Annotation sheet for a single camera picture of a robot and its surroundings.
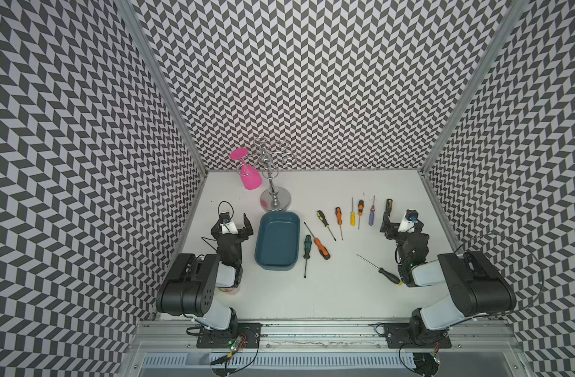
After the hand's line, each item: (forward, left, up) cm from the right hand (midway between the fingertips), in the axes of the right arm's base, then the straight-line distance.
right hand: (396, 216), depth 90 cm
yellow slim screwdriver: (+7, +14, -10) cm, 19 cm away
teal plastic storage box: (-8, +46, -7) cm, 47 cm away
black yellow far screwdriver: (+12, -2, -8) cm, 15 cm away
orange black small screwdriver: (+8, +11, -9) cm, 16 cm away
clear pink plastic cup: (-26, +61, -5) cm, 66 cm away
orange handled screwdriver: (+6, +20, -10) cm, 23 cm away
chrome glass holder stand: (+16, +50, -9) cm, 53 cm away
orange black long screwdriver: (-10, +28, -9) cm, 31 cm away
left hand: (0, +63, 0) cm, 63 cm away
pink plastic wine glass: (+18, +58, +4) cm, 61 cm away
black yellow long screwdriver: (-18, +5, -11) cm, 22 cm away
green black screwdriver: (-11, +35, -9) cm, 37 cm away
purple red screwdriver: (+7, +6, -9) cm, 13 cm away
